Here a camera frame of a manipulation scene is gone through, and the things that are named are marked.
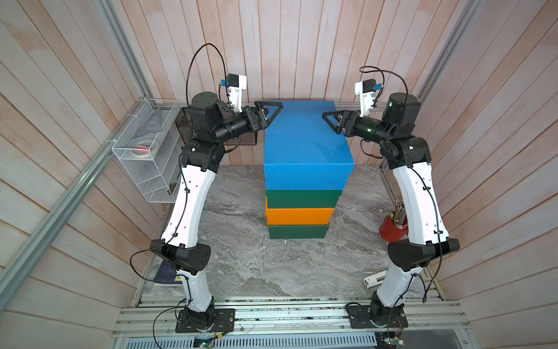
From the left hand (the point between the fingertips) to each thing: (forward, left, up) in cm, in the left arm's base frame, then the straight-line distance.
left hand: (276, 112), depth 59 cm
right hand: (+4, -15, -3) cm, 15 cm away
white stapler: (-29, -38, -50) cm, 69 cm away
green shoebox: (-10, -10, -50) cm, 52 cm away
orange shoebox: (-11, -9, -36) cm, 39 cm away
